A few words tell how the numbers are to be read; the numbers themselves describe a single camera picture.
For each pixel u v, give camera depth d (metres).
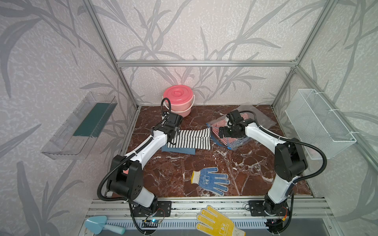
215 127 1.05
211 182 0.83
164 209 0.73
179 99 1.00
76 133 0.64
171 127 0.68
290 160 0.48
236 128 0.67
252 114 0.77
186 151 0.94
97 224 0.69
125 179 0.43
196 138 1.16
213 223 0.69
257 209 0.73
